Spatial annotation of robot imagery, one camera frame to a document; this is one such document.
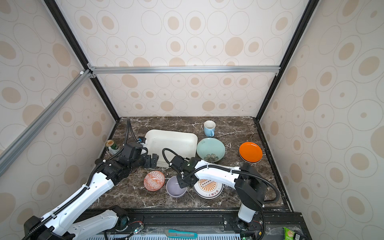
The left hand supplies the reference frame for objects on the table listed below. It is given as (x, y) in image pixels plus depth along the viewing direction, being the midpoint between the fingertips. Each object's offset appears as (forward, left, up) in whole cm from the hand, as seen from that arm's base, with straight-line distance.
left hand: (154, 154), depth 77 cm
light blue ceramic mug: (+27, -31, -12) cm, 43 cm away
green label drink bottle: (+10, +30, -11) cm, 33 cm away
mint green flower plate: (+14, -31, -19) cm, 39 cm away
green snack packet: (-33, -65, -16) cm, 75 cm away
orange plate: (+11, -57, -18) cm, 61 cm away
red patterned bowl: (-7, +3, -18) cm, 20 cm away
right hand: (-10, -15, -14) cm, 23 cm away
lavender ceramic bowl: (-12, -9, -17) cm, 22 cm away
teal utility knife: (-33, -11, -17) cm, 39 cm away
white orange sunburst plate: (-12, -28, -18) cm, 36 cm away
